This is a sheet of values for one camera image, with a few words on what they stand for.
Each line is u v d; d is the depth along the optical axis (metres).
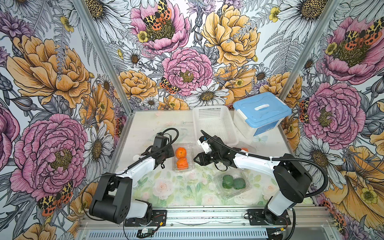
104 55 0.89
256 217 0.74
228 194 0.76
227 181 0.80
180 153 0.91
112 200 0.42
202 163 0.76
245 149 0.80
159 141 0.70
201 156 0.76
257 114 0.95
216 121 1.06
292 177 0.46
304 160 0.44
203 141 0.79
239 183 0.79
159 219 0.73
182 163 0.87
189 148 0.96
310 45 0.85
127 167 0.50
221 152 0.68
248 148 0.95
